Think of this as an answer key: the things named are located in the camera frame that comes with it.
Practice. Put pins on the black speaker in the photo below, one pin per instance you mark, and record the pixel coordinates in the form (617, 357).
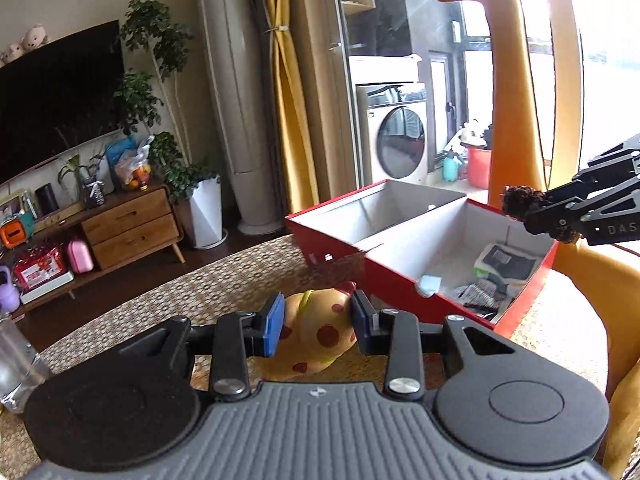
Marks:
(46, 199)

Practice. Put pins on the potted grass plant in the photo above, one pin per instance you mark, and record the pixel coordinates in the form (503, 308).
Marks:
(90, 185)

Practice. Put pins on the white planter with tree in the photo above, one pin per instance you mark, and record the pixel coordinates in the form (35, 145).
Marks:
(152, 101)

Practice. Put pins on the black fluffy pouch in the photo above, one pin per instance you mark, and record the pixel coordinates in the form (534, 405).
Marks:
(523, 202)

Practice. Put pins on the white blue tissue pack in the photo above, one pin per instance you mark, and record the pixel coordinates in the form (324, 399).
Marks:
(510, 265)

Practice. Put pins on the red gift box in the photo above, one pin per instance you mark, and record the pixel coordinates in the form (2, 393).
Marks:
(39, 265)

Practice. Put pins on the orange giraffe chair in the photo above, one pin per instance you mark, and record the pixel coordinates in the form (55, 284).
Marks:
(611, 286)

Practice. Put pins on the white washing machine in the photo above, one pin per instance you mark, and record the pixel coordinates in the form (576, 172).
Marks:
(392, 131)

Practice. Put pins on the red cardboard box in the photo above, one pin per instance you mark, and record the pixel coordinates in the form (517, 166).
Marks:
(406, 230)

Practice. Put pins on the pink small case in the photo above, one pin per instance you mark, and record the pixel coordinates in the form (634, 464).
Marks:
(79, 254)

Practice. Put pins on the yellow spotted pig toy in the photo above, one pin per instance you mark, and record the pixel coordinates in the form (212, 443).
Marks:
(317, 329)

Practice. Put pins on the white standing air conditioner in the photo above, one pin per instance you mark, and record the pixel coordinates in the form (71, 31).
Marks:
(234, 67)

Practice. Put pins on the glass electric kettle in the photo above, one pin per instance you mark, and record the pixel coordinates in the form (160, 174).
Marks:
(22, 369)

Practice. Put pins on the wooden tv cabinet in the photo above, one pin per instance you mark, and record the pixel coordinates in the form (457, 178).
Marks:
(128, 227)

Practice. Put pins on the orange retro radio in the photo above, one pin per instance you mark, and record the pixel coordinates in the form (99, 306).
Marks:
(17, 230)

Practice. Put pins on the teal spray bottle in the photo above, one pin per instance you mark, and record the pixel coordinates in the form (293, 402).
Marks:
(451, 166)

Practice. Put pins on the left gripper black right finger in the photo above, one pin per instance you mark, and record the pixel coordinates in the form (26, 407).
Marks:
(394, 334)

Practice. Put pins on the photo frame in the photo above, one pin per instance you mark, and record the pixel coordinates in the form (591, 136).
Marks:
(10, 206)

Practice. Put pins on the yellow curtain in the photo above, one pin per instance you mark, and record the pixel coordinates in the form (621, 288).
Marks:
(298, 159)

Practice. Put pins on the black wall television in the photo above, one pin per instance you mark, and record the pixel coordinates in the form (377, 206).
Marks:
(60, 96)

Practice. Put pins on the bag of fruit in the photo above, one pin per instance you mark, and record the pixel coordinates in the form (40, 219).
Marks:
(129, 163)

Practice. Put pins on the purple kettlebell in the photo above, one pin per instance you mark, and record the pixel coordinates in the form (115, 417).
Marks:
(10, 297)

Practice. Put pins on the red bucket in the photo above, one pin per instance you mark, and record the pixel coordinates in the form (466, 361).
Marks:
(479, 160)

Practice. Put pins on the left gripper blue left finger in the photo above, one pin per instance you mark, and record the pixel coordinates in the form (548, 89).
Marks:
(237, 337)

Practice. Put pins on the small light blue box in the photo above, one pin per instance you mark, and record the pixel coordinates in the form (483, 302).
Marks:
(428, 285)

